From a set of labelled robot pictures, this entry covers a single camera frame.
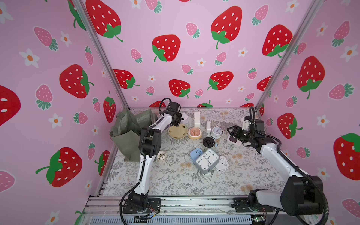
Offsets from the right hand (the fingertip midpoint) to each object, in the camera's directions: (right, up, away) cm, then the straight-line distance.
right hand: (228, 130), depth 85 cm
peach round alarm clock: (-20, -3, +17) cm, 26 cm away
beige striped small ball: (-43, -17, +6) cm, 46 cm away
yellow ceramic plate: (-32, -3, +19) cm, 37 cm away
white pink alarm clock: (-3, -21, +1) cm, 21 cm away
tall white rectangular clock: (-18, +7, +23) cm, 30 cm away
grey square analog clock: (-13, -19, -1) cm, 23 cm away
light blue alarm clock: (-20, -16, +6) cm, 26 cm away
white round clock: (-27, +10, +28) cm, 41 cm away
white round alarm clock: (-4, -3, +15) cm, 16 cm away
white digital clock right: (+7, -8, +11) cm, 15 cm away
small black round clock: (-11, -9, +10) cm, 17 cm away
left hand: (-28, +9, +24) cm, 38 cm away
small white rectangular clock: (-9, +1, +18) cm, 20 cm away
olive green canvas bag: (-64, +2, +3) cm, 64 cm away
